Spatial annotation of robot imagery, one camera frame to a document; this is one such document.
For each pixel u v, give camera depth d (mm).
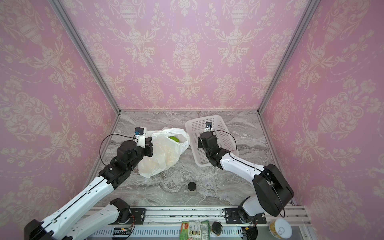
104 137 1092
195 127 1058
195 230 687
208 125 743
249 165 500
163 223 730
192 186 744
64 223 410
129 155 563
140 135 635
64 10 717
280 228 660
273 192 427
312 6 685
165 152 865
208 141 656
